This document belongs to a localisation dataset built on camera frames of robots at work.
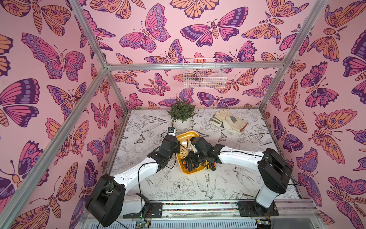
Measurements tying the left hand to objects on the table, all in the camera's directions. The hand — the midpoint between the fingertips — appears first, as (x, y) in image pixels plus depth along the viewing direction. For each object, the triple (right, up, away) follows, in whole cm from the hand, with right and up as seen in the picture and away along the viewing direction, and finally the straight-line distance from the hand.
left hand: (177, 139), depth 87 cm
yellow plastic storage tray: (+5, -5, +1) cm, 8 cm away
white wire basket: (+17, +43, +8) cm, 47 cm away
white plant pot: (+3, +8, +22) cm, 24 cm away
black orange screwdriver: (+22, -17, +1) cm, 28 cm away
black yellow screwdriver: (+19, -17, 0) cm, 26 cm away
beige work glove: (+41, +11, +23) cm, 48 cm away
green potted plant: (+3, +18, +5) cm, 19 cm away
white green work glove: (+33, +9, +23) cm, 41 cm away
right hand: (+4, -13, -3) cm, 14 cm away
